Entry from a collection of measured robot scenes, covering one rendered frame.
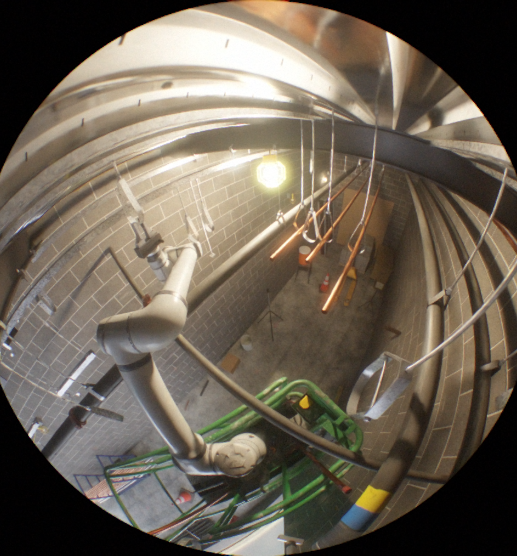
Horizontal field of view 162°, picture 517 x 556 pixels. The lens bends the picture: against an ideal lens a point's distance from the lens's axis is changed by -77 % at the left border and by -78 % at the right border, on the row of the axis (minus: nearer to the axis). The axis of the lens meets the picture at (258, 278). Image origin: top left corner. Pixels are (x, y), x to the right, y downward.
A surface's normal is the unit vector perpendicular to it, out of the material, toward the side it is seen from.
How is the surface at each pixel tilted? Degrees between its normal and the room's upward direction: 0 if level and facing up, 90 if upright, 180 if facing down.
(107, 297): 90
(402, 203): 90
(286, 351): 0
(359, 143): 90
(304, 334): 0
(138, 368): 61
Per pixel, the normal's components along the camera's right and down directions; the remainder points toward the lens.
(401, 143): -0.61, 0.61
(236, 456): 0.06, -0.77
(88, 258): 0.79, 0.38
